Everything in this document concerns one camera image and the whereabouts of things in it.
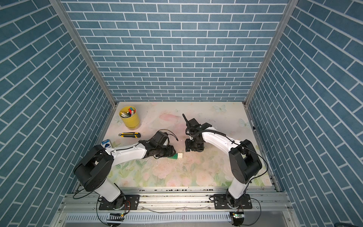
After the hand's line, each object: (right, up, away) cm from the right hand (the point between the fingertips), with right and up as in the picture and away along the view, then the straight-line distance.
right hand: (190, 150), depth 87 cm
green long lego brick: (-9, -4, +2) cm, 10 cm away
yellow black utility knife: (-39, +8, +12) cm, 41 cm away
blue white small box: (-56, +2, +9) cm, 57 cm away
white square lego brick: (-6, -4, +4) cm, 8 cm away
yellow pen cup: (-43, +22, +12) cm, 50 cm away
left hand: (-9, -3, +2) cm, 9 cm away
